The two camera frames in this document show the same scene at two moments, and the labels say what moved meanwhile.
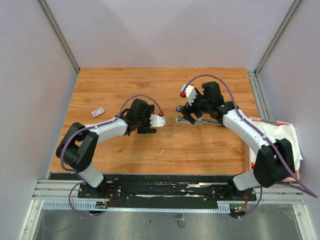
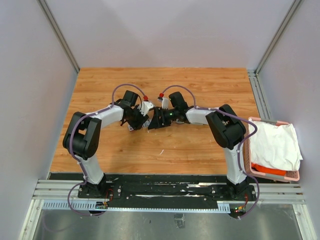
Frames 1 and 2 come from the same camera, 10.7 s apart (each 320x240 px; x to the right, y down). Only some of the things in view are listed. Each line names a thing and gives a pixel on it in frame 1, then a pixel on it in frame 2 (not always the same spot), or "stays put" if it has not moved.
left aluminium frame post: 45,9 stays put
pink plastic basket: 248,163 stays put
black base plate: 161,188 stays put
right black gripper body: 198,106 to 170,115
